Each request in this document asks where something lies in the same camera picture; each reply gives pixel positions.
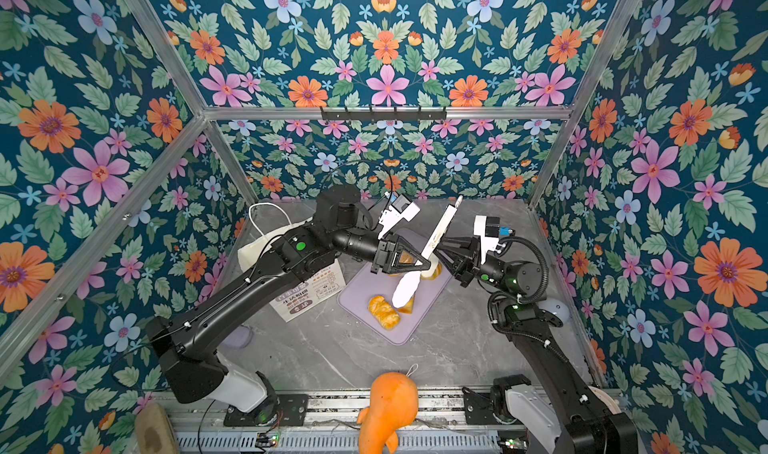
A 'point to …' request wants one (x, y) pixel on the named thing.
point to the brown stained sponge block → (153, 430)
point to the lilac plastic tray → (363, 284)
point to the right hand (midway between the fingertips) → (435, 247)
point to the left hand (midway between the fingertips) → (428, 263)
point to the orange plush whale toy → (394, 402)
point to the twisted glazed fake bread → (384, 312)
